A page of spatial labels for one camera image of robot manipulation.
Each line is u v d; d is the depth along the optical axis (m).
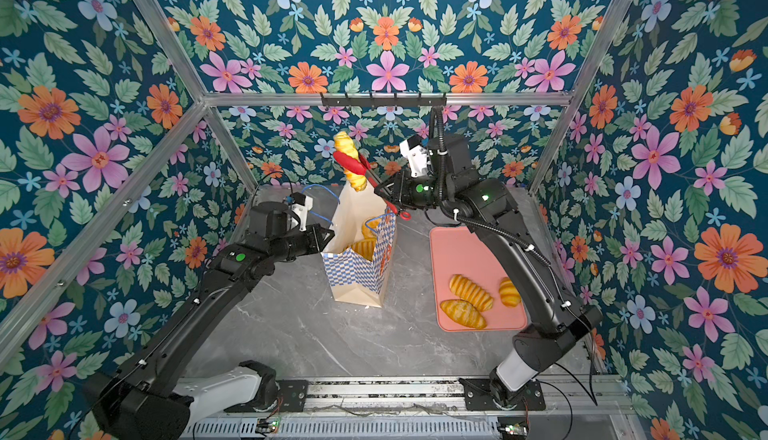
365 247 0.72
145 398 0.37
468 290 0.88
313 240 0.64
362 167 0.65
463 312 0.84
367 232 1.01
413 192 0.55
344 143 0.65
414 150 0.57
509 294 0.88
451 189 0.47
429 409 0.72
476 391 0.73
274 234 0.57
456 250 1.01
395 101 0.91
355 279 0.82
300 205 0.66
